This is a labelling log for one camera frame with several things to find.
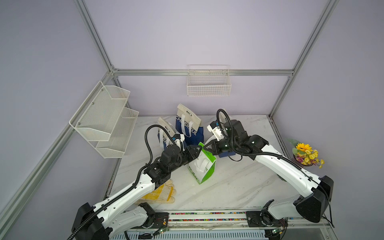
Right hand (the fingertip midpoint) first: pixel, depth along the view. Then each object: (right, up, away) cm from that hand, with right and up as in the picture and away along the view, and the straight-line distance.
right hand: (206, 149), depth 72 cm
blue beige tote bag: (-10, +12, +19) cm, 24 cm away
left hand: (-3, 0, 0) cm, 3 cm away
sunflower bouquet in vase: (+47, -2, -2) cm, 47 cm away
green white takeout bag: (-1, -7, -4) cm, 8 cm away
